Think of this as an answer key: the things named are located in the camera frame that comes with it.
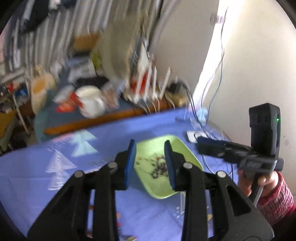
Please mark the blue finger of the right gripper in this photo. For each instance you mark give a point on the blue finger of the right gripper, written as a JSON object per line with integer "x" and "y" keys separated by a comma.
{"x": 209, "y": 141}

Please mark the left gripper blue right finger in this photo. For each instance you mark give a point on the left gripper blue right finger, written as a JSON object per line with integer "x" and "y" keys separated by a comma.
{"x": 170, "y": 159}

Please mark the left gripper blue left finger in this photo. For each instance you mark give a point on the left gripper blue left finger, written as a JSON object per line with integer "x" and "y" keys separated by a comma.
{"x": 130, "y": 160}

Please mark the light green plastic tray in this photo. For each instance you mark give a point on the light green plastic tray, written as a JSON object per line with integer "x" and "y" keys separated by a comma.
{"x": 150, "y": 164}

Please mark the right hand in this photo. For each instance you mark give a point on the right hand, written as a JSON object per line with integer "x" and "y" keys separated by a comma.
{"x": 269, "y": 183}

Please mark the small white charging device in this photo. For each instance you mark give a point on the small white charging device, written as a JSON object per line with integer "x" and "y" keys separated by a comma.
{"x": 193, "y": 135}

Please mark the beige power strip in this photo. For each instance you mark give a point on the beige power strip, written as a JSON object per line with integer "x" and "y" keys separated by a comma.
{"x": 176, "y": 100}

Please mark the black power adapter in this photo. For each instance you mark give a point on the black power adapter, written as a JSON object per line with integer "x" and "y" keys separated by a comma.
{"x": 175, "y": 87}

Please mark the white enamel mug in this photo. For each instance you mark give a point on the white enamel mug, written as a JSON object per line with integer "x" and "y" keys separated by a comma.
{"x": 92, "y": 102}

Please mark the white wifi router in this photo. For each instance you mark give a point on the white wifi router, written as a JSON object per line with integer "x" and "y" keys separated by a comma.
{"x": 144, "y": 85}

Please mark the clear plastic snack jar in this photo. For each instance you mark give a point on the clear plastic snack jar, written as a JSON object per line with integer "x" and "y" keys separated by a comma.
{"x": 111, "y": 92}

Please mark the red packet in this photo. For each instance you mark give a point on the red packet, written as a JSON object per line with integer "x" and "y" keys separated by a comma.
{"x": 69, "y": 105}

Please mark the wooden desk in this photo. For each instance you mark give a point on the wooden desk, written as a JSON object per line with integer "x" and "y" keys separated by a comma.
{"x": 49, "y": 123}

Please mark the blue printed bed sheet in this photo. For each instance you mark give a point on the blue printed bed sheet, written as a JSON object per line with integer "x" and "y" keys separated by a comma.
{"x": 72, "y": 187}

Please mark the cloth covered monitor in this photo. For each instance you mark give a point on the cloth covered monitor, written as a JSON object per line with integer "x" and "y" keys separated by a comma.
{"x": 117, "y": 45}

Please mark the beige tote bag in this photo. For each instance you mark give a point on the beige tote bag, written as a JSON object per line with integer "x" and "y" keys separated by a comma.
{"x": 40, "y": 84}

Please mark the cardboard box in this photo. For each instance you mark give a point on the cardboard box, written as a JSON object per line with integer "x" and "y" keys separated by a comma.
{"x": 85, "y": 43}

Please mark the grey curtain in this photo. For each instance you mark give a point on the grey curtain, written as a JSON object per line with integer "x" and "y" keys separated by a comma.
{"x": 43, "y": 32}

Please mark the black camera box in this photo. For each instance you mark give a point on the black camera box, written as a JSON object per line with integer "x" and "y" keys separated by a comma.
{"x": 264, "y": 121}

